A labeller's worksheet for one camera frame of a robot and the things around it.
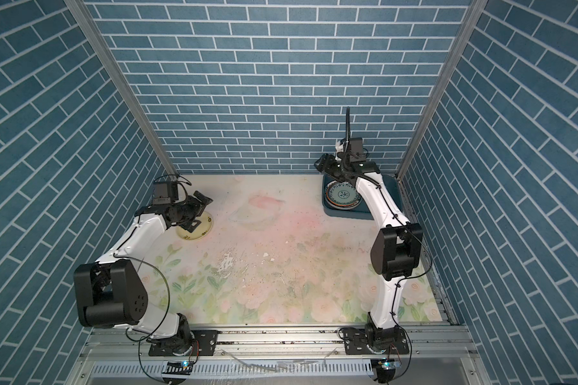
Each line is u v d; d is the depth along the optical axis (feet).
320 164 2.67
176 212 2.21
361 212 3.47
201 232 3.19
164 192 2.23
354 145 2.26
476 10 2.32
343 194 3.58
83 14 2.32
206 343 2.40
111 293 1.42
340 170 2.35
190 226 2.63
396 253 1.70
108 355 2.36
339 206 3.45
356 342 2.42
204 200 2.66
